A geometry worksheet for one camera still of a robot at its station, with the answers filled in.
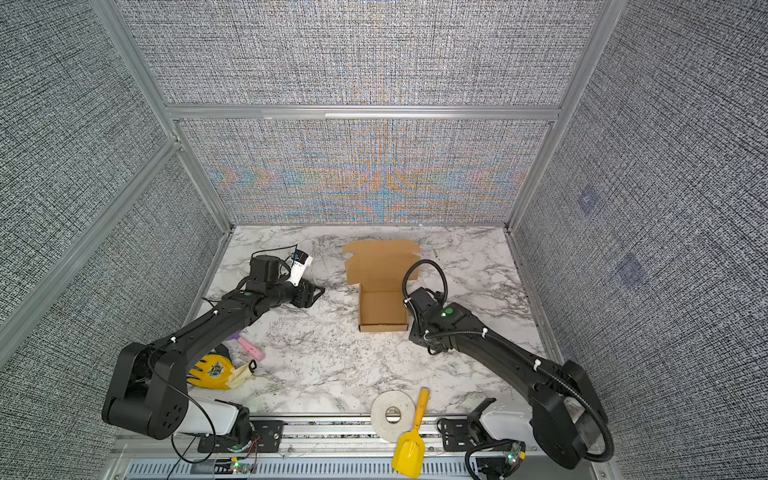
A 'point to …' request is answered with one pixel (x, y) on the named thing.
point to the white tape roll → (388, 431)
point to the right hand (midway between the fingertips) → (421, 337)
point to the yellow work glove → (219, 372)
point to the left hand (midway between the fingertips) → (315, 286)
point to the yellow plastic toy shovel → (409, 453)
